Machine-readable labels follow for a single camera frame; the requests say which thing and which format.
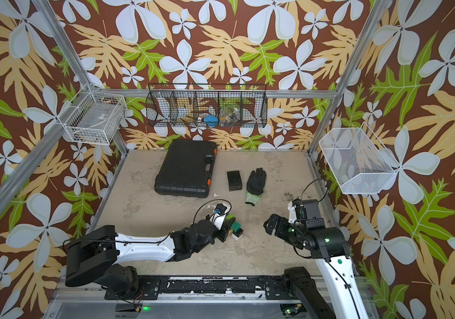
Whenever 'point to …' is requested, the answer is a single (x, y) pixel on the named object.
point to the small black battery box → (234, 179)
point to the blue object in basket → (211, 121)
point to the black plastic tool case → (186, 168)
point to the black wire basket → (213, 106)
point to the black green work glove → (255, 185)
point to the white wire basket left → (93, 117)
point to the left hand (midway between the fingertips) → (232, 214)
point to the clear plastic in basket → (229, 114)
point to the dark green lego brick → (235, 226)
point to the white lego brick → (236, 237)
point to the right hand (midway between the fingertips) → (271, 227)
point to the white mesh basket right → (358, 161)
